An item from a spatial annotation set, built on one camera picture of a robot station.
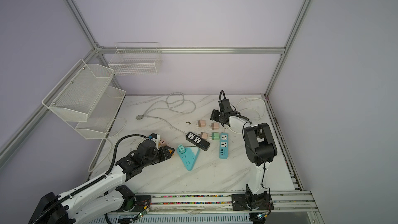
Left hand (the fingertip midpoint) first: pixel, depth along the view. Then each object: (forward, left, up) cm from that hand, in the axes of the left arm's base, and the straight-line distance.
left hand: (171, 152), depth 81 cm
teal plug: (+3, -5, -1) cm, 6 cm away
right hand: (+26, -24, -1) cm, 36 cm away
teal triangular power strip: (+1, -9, -6) cm, 11 cm away
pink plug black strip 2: (+24, -16, -6) cm, 29 cm away
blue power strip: (+7, -30, -6) cm, 31 cm away
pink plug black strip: (+22, -25, -7) cm, 34 cm away
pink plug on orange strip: (+6, +5, -1) cm, 8 cm away
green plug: (+14, -25, -7) cm, 29 cm away
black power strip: (+10, -14, -6) cm, 18 cm away
